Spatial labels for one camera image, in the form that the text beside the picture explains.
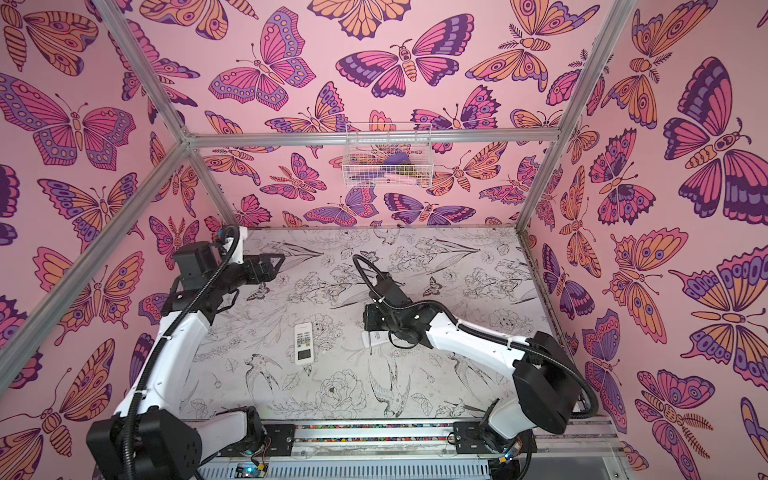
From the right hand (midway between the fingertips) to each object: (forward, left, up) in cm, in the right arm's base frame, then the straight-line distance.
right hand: (363, 311), depth 81 cm
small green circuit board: (-34, +27, -18) cm, 47 cm away
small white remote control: (-3, +19, -14) cm, 24 cm away
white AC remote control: (-2, -3, -13) cm, 14 cm away
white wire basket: (+47, -6, +19) cm, 51 cm away
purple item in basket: (+45, -10, +18) cm, 50 cm away
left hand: (+10, +23, +13) cm, 28 cm away
